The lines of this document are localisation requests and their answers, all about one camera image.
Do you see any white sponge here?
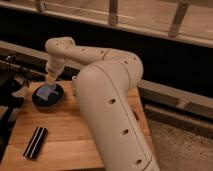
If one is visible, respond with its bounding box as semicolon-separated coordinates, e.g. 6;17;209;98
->
36;84;56;100

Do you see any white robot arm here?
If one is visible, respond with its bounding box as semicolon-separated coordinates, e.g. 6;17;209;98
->
45;37;160;171

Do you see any dark ceramic bowl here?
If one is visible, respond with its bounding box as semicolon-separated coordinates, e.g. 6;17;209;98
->
32;83;64;107

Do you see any black clamp stand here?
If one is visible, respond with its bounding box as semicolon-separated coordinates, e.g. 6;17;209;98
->
0;55;29;161

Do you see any wooden chair leg left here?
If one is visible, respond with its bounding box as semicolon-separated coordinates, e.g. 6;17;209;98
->
35;0;46;12

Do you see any wooden chair leg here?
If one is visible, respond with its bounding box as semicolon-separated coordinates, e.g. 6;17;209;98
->
35;0;46;12
108;0;118;26
168;0;189;37

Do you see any black white striped block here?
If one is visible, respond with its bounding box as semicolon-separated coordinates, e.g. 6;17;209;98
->
23;127;48;160

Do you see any wooden chair leg middle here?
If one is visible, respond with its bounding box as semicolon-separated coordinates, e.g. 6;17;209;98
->
108;0;118;26

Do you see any wooden chair leg right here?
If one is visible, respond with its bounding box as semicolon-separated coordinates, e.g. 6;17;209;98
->
168;0;189;37

